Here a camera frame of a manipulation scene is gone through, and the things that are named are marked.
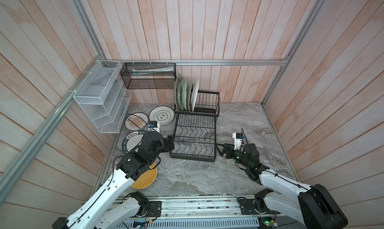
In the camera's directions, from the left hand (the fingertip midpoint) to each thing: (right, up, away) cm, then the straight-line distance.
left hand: (166, 140), depth 73 cm
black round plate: (+12, +16, +11) cm, 23 cm away
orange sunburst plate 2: (-28, +9, +38) cm, 48 cm away
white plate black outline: (-9, +14, +42) cm, 45 cm away
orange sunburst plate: (+14, +23, +5) cm, 28 cm away
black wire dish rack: (+15, 0, +28) cm, 32 cm away
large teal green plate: (+5, +36, +15) cm, 39 cm away
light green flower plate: (+9, +24, +4) cm, 26 cm away
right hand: (+29, -4, +11) cm, 31 cm away
